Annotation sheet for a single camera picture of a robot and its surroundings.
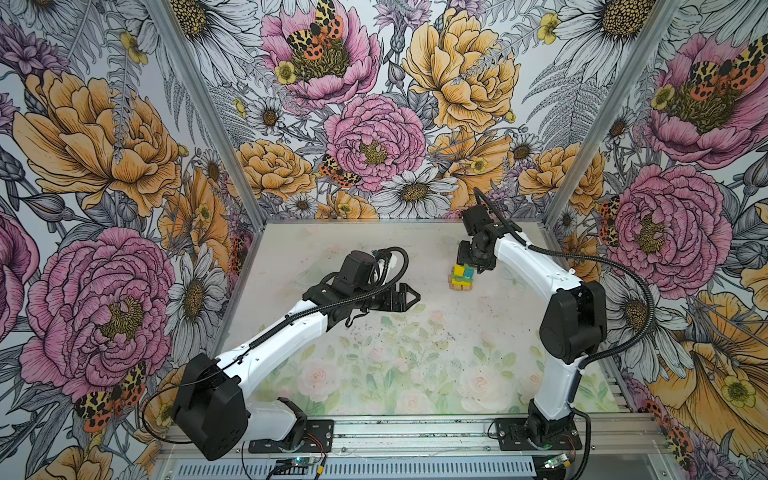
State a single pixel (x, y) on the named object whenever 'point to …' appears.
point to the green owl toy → (460, 279)
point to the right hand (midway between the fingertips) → (471, 268)
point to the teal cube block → (469, 273)
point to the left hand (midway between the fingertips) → (405, 305)
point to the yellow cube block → (459, 270)
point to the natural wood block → (460, 287)
